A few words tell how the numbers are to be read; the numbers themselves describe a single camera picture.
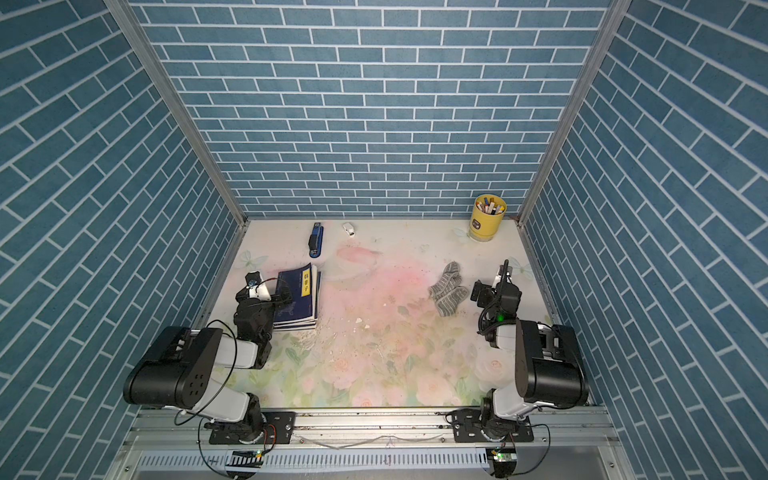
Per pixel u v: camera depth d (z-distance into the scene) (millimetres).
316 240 1083
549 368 459
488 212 1081
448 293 961
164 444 717
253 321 685
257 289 756
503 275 752
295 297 891
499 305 721
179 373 444
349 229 1150
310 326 880
